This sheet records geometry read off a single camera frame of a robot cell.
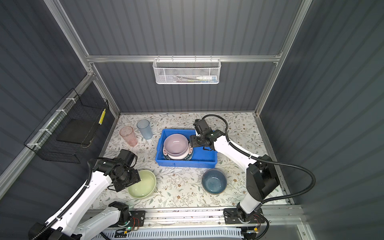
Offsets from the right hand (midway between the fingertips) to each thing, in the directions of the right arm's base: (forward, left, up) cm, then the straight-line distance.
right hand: (196, 140), depth 87 cm
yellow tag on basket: (+8, +53, +13) cm, 55 cm away
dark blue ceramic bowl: (-19, -10, -13) cm, 25 cm away
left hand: (-23, +33, -4) cm, 40 cm away
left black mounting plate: (-38, +29, -12) cm, 49 cm away
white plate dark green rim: (-6, +11, -9) cm, 15 cm away
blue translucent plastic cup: (+14, +35, -3) cm, 38 cm away
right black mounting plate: (-36, -17, -14) cm, 43 cm away
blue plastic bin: (-4, -2, -13) cm, 14 cm away
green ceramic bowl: (-23, +30, -14) cm, 40 cm away
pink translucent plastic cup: (+11, +47, -6) cm, 48 cm away
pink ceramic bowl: (+3, +14, -9) cm, 17 cm away
